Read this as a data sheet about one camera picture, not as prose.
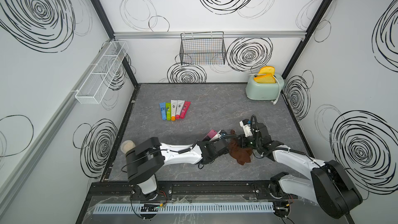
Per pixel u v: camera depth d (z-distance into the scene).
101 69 0.72
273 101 1.06
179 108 1.04
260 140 0.68
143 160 0.43
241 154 0.81
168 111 1.02
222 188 0.76
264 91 1.01
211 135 0.91
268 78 0.96
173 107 1.04
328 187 0.41
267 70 0.99
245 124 0.79
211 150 0.63
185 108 1.05
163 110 1.02
